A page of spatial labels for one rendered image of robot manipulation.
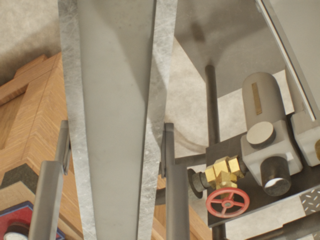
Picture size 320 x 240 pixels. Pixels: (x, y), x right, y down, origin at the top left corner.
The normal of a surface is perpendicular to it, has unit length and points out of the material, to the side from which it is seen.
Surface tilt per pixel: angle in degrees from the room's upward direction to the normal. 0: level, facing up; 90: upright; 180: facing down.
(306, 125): 90
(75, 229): 90
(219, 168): 60
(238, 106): 0
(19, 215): 0
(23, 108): 90
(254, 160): 0
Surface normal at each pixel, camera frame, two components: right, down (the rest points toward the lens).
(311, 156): -0.04, 0.64
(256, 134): -0.51, -0.67
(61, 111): 0.86, -0.37
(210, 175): -0.46, -0.26
